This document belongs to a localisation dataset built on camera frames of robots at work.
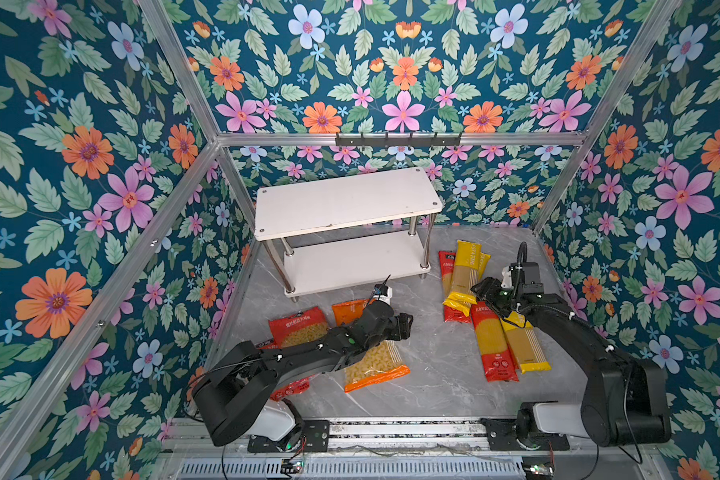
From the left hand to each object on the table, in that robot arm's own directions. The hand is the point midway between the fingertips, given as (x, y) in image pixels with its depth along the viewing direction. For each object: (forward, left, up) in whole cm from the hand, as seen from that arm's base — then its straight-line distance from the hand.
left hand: (410, 314), depth 81 cm
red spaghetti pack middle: (-10, -25, -10) cm, 29 cm away
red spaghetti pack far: (+25, -17, -10) cm, 32 cm away
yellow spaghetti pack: (+21, -23, -7) cm, 32 cm away
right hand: (+7, -22, -2) cm, 23 cm away
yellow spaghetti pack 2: (+5, -18, -9) cm, 21 cm away
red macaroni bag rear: (-15, +32, -9) cm, 36 cm away
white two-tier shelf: (+45, +21, -13) cm, 51 cm away
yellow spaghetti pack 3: (-7, -34, -9) cm, 36 cm away
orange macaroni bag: (-10, +10, -10) cm, 17 cm away
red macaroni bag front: (+2, +30, -7) cm, 31 cm away
